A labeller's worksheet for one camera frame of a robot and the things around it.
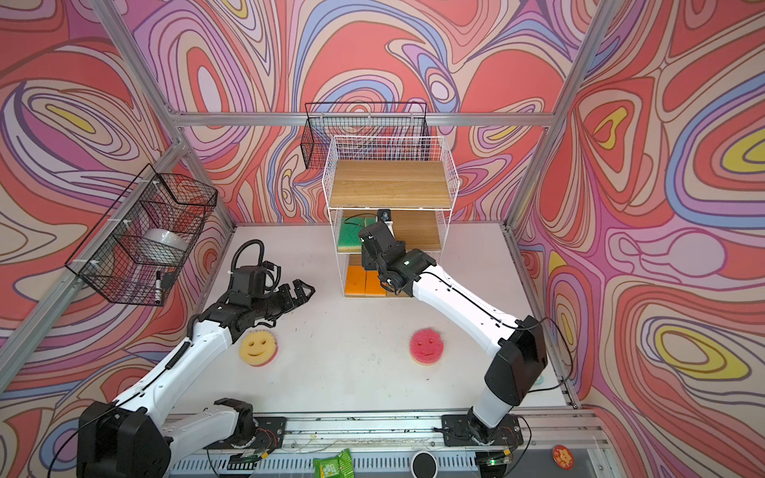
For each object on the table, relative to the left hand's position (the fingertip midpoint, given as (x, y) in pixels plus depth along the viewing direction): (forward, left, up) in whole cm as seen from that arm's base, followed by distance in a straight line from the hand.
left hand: (307, 293), depth 82 cm
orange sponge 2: (+11, -18, -13) cm, 25 cm away
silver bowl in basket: (+6, +33, +16) cm, 37 cm away
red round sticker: (-37, -64, -15) cm, 76 cm away
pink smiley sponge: (-11, -34, -12) cm, 37 cm away
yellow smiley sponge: (-11, +15, -12) cm, 22 cm away
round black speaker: (-39, -30, -10) cm, 50 cm away
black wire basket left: (+3, +35, +19) cm, 40 cm away
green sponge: (+11, -12, +11) cm, 19 cm away
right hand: (+7, -21, +9) cm, 24 cm away
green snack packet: (-38, -11, -15) cm, 43 cm away
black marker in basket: (-5, +34, +9) cm, 35 cm away
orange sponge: (+12, -12, -13) cm, 21 cm away
